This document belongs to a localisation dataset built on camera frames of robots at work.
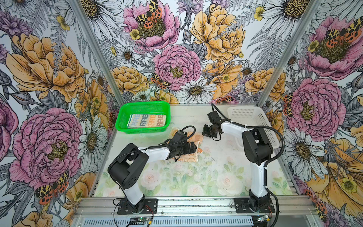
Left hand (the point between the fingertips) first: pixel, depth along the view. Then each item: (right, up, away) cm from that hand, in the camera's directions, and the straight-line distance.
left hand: (189, 152), depth 92 cm
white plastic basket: (+50, +23, +18) cm, 58 cm away
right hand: (+10, +8, +8) cm, 15 cm away
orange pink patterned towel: (+2, -3, -3) cm, 4 cm away
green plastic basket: (-27, +30, +21) cm, 45 cm away
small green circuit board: (+37, -28, -21) cm, 51 cm away
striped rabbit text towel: (-36, +20, +16) cm, 44 cm away
